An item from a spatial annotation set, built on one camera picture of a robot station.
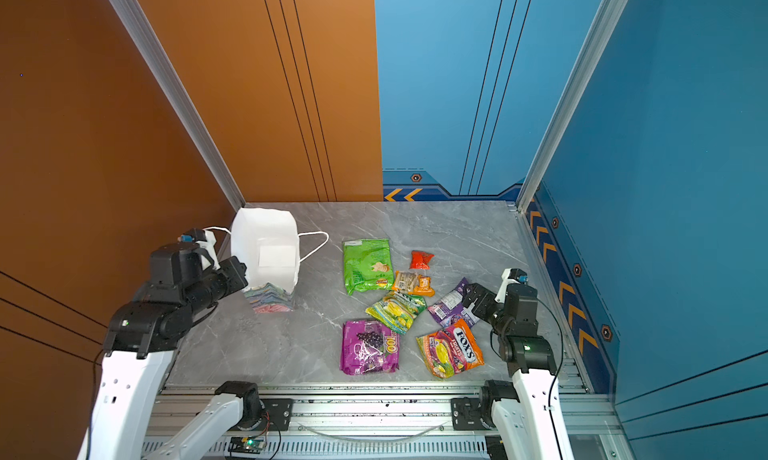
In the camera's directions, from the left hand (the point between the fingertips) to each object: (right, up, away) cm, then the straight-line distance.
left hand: (247, 261), depth 67 cm
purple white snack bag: (+50, -17, +22) cm, 57 cm away
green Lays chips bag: (+24, -5, +33) cm, 41 cm away
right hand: (+54, -9, +11) cm, 56 cm away
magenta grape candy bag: (+26, -24, +11) cm, 37 cm away
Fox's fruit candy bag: (+48, -25, +13) cm, 56 cm away
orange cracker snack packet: (+39, -10, +29) cm, 49 cm away
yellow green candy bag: (+34, -16, +20) cm, 43 cm away
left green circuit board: (-2, -44, +4) cm, 44 cm away
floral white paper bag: (-5, +3, +22) cm, 23 cm away
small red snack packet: (+42, -3, +32) cm, 53 cm away
